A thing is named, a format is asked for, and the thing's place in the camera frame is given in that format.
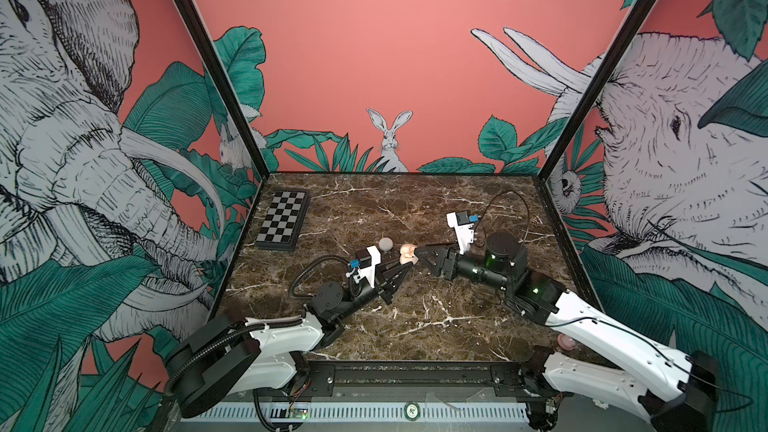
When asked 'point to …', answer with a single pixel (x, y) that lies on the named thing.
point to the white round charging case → (386, 244)
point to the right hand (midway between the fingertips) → (418, 252)
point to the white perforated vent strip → (361, 413)
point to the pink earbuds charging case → (408, 254)
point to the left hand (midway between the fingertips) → (410, 260)
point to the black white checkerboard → (282, 223)
